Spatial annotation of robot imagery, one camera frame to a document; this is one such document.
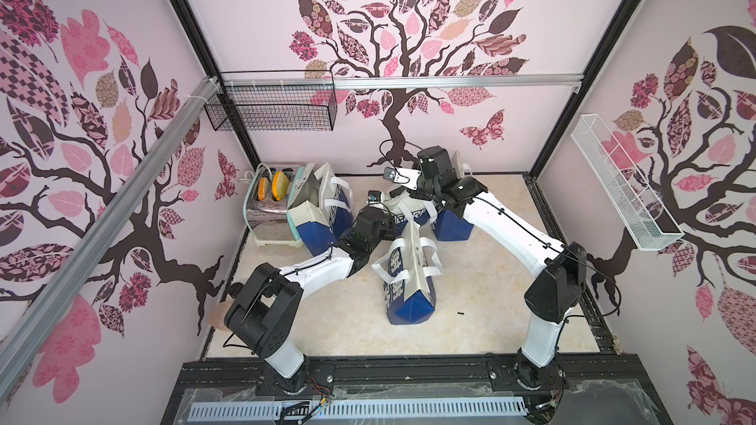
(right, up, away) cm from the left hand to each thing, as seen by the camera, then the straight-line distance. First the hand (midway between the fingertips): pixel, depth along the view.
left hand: (388, 220), depth 89 cm
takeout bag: (+4, +5, -4) cm, 7 cm away
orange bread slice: (-39, +10, +1) cm, 41 cm away
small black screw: (+21, -27, -4) cm, 35 cm away
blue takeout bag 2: (+5, -11, -18) cm, 22 cm away
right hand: (+9, +15, -7) cm, 19 cm away
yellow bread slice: (-35, +11, +3) cm, 37 cm away
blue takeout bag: (-19, +4, -11) cm, 22 cm away
